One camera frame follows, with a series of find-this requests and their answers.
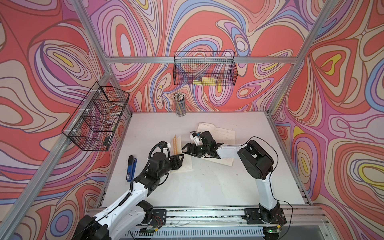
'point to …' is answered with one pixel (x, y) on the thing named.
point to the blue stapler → (131, 165)
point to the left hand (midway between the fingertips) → (182, 156)
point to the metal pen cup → (179, 98)
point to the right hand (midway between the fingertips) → (185, 155)
